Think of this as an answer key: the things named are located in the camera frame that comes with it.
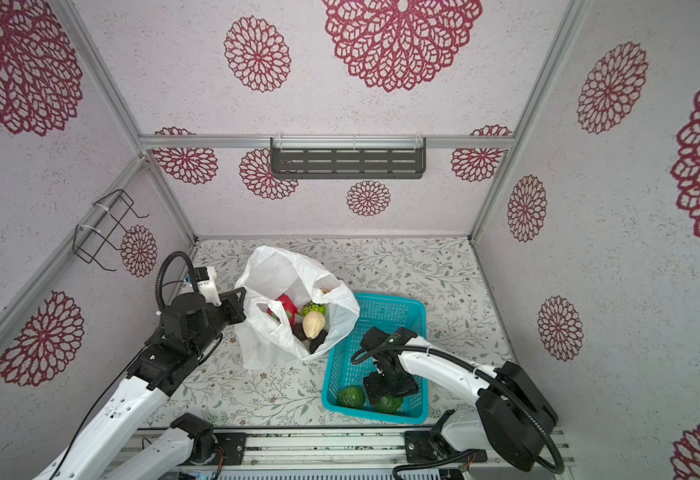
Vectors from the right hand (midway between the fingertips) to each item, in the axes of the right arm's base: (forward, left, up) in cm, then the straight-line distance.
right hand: (382, 395), depth 79 cm
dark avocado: (+13, +18, +4) cm, 23 cm away
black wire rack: (+31, +74, +33) cm, 86 cm away
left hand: (+16, +35, +22) cm, 44 cm away
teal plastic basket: (+30, -3, -6) cm, 30 cm away
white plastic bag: (+7, +29, +16) cm, 34 cm away
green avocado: (-1, +8, +2) cm, 8 cm away
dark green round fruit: (-3, -1, +2) cm, 4 cm away
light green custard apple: (+24, +21, +5) cm, 32 cm away
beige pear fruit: (+17, +20, +7) cm, 27 cm away
